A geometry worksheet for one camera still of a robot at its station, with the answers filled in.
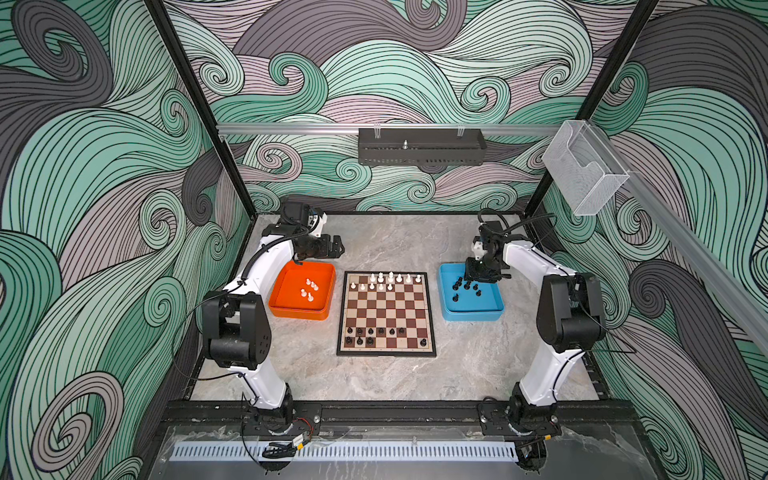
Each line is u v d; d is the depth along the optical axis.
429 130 0.93
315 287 0.98
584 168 0.79
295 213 0.70
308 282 0.98
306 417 0.73
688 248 0.60
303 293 0.95
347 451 0.70
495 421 0.73
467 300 0.96
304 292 0.95
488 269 0.82
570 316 0.50
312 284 0.98
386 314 0.90
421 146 0.95
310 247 0.76
